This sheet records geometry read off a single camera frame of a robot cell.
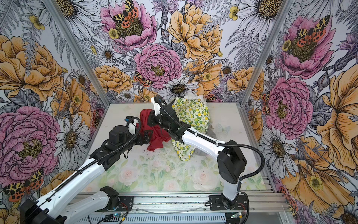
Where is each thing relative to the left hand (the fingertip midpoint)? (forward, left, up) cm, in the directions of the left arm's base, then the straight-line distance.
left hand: (145, 135), depth 78 cm
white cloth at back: (+43, -27, -9) cm, 51 cm away
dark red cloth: (0, -5, -1) cm, 6 cm away
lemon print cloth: (+21, -29, -6) cm, 36 cm away
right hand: (+6, -1, +8) cm, 10 cm away
